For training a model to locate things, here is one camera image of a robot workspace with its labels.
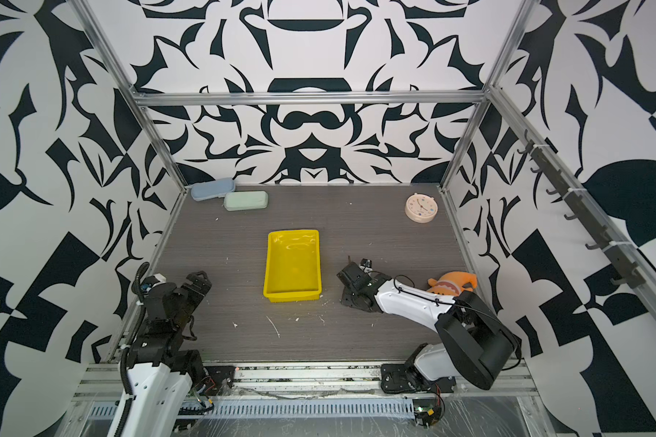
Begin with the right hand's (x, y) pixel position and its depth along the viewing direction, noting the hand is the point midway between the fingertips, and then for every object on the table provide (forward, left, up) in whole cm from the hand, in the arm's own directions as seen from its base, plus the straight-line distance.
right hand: (348, 294), depth 89 cm
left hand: (+1, +45, +11) cm, 47 cm away
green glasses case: (+39, +42, +2) cm, 58 cm away
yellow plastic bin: (+10, +18, +2) cm, 21 cm away
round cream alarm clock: (+36, -31, 0) cm, 47 cm away
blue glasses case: (+45, +55, +2) cm, 71 cm away
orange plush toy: (+1, -32, +5) cm, 32 cm away
